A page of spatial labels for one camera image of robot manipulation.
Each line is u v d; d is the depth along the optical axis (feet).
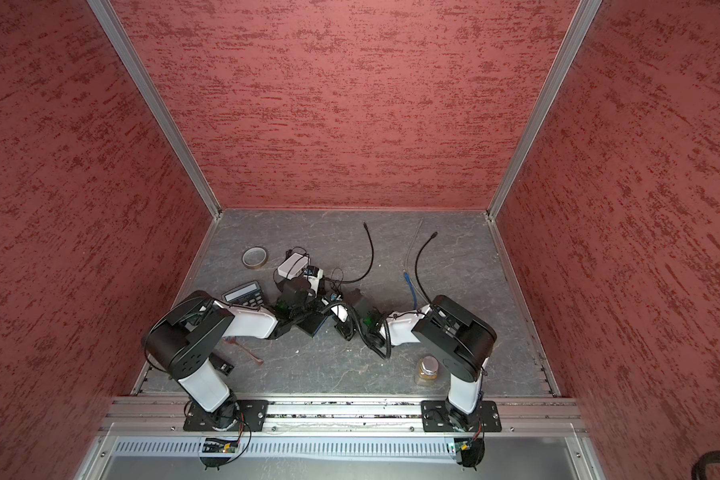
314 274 2.80
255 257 3.49
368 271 3.39
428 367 2.38
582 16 2.33
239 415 2.42
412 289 3.24
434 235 3.73
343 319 2.66
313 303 2.60
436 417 2.43
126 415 2.50
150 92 2.80
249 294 3.09
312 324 2.81
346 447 2.54
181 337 1.60
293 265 3.40
